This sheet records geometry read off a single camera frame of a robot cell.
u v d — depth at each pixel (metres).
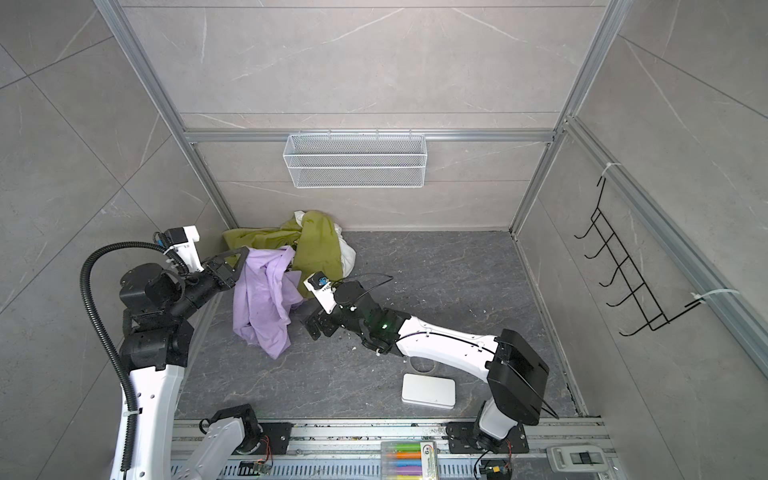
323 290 0.62
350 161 1.01
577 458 0.69
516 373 0.41
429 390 0.79
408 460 0.69
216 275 0.54
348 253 1.07
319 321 0.63
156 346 0.44
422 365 0.86
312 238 1.03
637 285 0.62
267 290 0.69
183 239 0.53
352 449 0.73
